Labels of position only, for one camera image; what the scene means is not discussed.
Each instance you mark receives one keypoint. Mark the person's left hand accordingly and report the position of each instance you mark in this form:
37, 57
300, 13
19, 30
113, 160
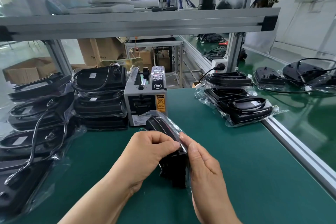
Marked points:
141, 161

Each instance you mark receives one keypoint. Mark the person's right hand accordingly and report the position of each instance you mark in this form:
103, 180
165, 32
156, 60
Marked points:
207, 189

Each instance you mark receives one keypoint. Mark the stack of bagged lamps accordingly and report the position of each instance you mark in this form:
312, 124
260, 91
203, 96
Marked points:
149, 116

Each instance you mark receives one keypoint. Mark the group of bagged black lamps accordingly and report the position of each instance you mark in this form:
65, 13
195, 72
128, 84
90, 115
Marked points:
239, 100

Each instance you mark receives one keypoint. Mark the unbagged black lamps with cables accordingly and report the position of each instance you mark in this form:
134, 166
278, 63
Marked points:
299, 74

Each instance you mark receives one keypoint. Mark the grey tape dispenser machine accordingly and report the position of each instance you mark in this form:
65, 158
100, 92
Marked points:
139, 98

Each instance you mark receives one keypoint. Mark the small brown cardboard box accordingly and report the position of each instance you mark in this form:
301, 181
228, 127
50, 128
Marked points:
196, 83

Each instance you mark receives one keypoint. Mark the white power socket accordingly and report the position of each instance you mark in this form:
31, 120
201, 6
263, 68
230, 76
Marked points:
219, 66

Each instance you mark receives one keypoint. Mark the grey metal shelf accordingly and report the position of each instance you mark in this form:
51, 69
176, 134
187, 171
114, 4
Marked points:
141, 24

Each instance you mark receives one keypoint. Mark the black phone on shelf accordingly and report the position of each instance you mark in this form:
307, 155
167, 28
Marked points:
164, 8

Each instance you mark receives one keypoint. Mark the white flat scale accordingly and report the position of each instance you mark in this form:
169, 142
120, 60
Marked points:
102, 7

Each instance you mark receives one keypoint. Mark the black cup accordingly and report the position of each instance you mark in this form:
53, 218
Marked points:
206, 4

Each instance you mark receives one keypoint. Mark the white handset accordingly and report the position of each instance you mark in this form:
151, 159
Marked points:
56, 7

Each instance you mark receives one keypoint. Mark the aluminium table edge rail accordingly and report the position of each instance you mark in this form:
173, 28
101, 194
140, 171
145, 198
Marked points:
304, 153

